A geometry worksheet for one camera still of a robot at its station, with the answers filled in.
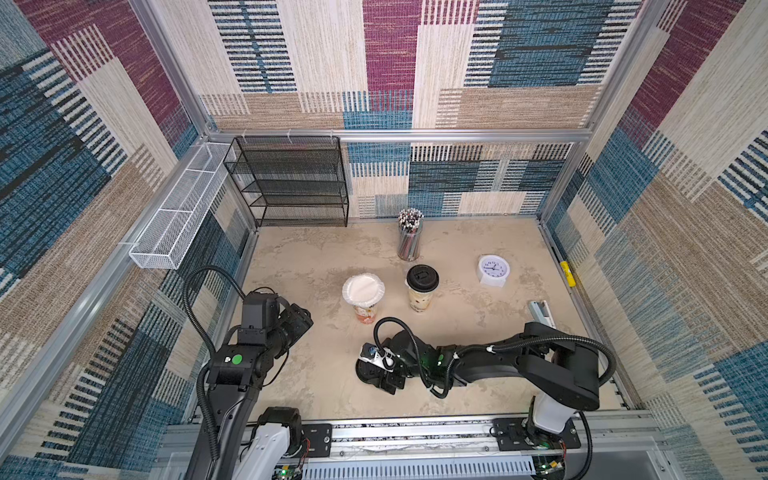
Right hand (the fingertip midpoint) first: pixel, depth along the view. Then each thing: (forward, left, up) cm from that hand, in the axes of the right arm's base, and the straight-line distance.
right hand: (380, 364), depth 85 cm
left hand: (+5, +18, +18) cm, 26 cm away
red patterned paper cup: (+11, +4, +9) cm, 15 cm away
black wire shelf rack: (+60, +32, +18) cm, 70 cm away
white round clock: (+30, -38, +2) cm, 49 cm away
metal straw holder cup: (+37, -9, +13) cm, 40 cm away
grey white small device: (+15, -50, 0) cm, 52 cm away
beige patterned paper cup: (+15, -11, +9) cm, 21 cm away
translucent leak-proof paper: (+14, +4, +16) cm, 22 cm away
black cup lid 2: (-3, +3, +1) cm, 4 cm away
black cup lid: (+17, -12, +17) cm, 27 cm away
